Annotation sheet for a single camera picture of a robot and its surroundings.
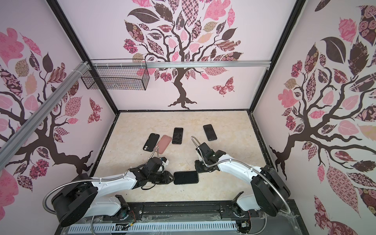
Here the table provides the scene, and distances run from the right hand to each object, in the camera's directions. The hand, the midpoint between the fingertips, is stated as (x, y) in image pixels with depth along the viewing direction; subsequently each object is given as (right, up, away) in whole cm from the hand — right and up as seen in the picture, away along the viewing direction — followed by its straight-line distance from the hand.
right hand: (196, 167), depth 85 cm
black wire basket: (-52, +59, +10) cm, 79 cm away
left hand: (-14, -8, -2) cm, 16 cm away
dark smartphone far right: (+11, +20, +22) cm, 31 cm away
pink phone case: (-23, +12, +16) cm, 31 cm away
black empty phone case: (-32, +13, +16) cm, 38 cm away
